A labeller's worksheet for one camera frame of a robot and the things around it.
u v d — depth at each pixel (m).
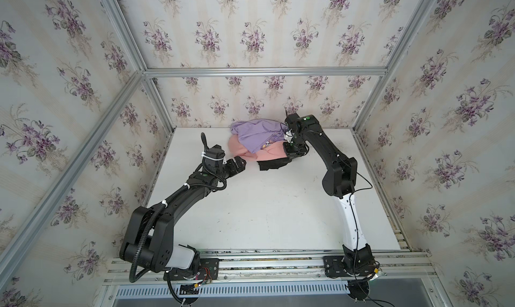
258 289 0.76
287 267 0.75
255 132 1.04
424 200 0.78
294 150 0.85
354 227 0.64
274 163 0.99
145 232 0.48
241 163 0.79
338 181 0.61
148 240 0.42
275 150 0.97
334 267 0.73
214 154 0.66
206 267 0.73
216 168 0.66
